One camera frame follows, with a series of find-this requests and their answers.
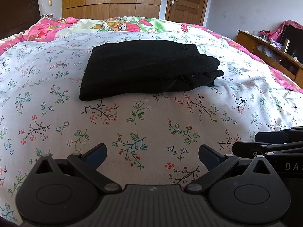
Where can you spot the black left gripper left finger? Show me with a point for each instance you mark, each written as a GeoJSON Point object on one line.
{"type": "Point", "coordinates": [60, 192]}

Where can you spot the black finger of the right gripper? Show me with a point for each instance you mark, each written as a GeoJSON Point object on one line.
{"type": "Point", "coordinates": [294, 134]}

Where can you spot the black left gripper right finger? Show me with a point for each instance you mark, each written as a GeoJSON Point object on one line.
{"type": "Point", "coordinates": [241, 190]}

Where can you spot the black pants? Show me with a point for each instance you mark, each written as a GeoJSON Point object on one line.
{"type": "Point", "coordinates": [146, 66]}

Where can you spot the wooden side cabinet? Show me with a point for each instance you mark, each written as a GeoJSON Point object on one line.
{"type": "Point", "coordinates": [272, 56]}

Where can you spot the dark television screen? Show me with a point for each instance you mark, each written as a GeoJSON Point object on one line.
{"type": "Point", "coordinates": [295, 36]}

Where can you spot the white floral bed quilt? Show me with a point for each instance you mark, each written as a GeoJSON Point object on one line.
{"type": "Point", "coordinates": [150, 138]}

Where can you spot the pink cloth on cabinet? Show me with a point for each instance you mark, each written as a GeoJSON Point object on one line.
{"type": "Point", "coordinates": [276, 34]}

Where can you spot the pink cartoon bed sheet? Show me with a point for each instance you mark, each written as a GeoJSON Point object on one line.
{"type": "Point", "coordinates": [48, 29]}

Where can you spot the brown wooden door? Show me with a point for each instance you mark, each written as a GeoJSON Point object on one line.
{"type": "Point", "coordinates": [186, 11]}

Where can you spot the dark wooden headboard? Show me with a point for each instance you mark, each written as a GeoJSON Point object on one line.
{"type": "Point", "coordinates": [18, 16]}

